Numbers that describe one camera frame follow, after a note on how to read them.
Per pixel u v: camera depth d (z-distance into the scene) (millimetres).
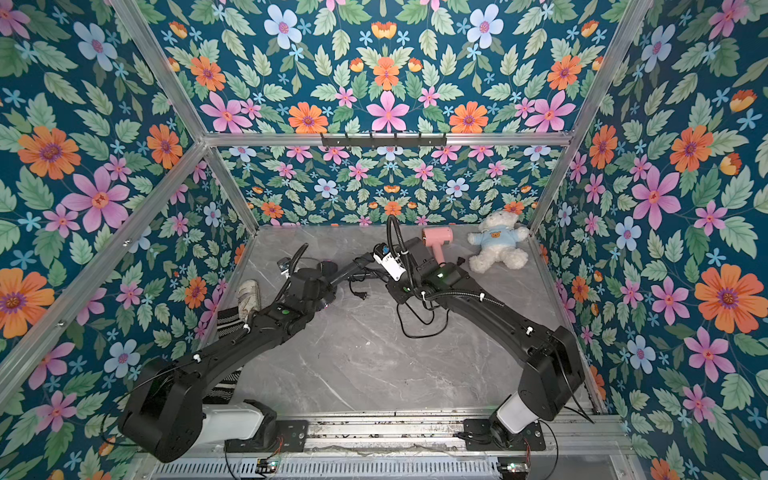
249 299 956
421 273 594
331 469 766
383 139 910
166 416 412
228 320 937
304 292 649
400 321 937
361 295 1005
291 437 735
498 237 1071
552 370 415
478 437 721
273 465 714
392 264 692
